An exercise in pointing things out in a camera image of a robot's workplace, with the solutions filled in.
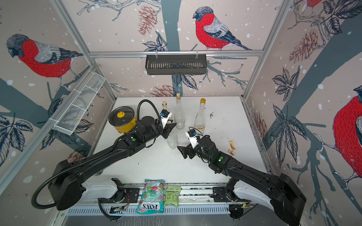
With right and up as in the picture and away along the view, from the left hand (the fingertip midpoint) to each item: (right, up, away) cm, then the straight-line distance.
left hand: (176, 120), depth 75 cm
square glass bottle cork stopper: (-3, -13, +7) cm, 15 cm away
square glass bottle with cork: (-8, +9, +8) cm, 14 cm away
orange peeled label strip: (+37, -18, +17) cm, 44 cm away
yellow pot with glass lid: (-38, 0, +17) cm, 41 cm away
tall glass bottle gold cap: (+15, -1, +12) cm, 19 cm away
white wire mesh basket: (-63, 0, +4) cm, 63 cm away
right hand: (+5, -12, +3) cm, 13 cm away
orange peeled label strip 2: (+34, -22, +15) cm, 43 cm away
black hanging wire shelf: (-2, +40, +30) cm, 51 cm away
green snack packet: (-2, -40, -3) cm, 40 cm away
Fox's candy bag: (-12, -39, -5) cm, 41 cm away
